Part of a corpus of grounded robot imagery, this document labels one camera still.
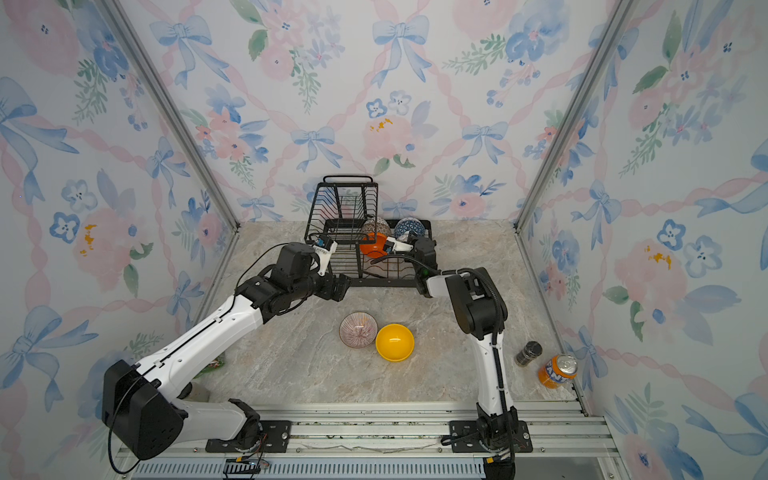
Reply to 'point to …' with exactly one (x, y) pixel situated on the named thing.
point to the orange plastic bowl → (375, 250)
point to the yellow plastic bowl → (395, 342)
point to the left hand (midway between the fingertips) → (338, 272)
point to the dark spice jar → (530, 351)
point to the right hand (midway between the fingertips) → (417, 227)
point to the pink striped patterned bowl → (358, 329)
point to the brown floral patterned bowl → (376, 225)
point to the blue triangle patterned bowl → (407, 224)
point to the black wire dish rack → (339, 208)
